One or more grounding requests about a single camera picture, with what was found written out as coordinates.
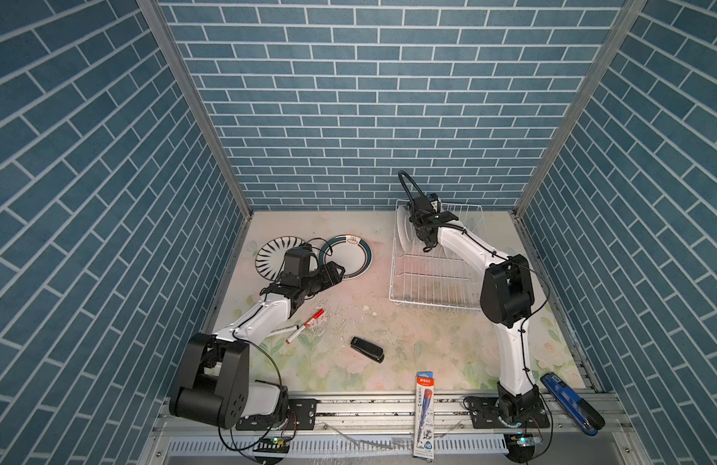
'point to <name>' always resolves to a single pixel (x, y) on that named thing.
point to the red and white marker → (308, 323)
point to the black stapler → (368, 350)
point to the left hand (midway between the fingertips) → (339, 272)
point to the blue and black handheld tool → (589, 420)
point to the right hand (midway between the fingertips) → (444, 224)
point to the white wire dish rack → (436, 276)
